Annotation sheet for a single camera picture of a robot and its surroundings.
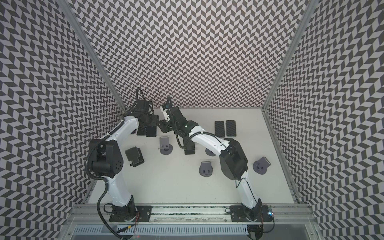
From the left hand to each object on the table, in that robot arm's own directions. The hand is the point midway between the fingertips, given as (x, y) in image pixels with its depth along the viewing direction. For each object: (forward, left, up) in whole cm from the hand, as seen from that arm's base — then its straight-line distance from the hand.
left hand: (152, 120), depth 95 cm
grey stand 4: (-28, -65, -8) cm, 71 cm away
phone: (+2, -53, -12) cm, 54 cm away
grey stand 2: (-16, -37, -15) cm, 43 cm away
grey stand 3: (-29, -34, -9) cm, 46 cm away
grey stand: (-16, -9, -8) cm, 20 cm away
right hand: (-10, -8, +6) cm, 14 cm away
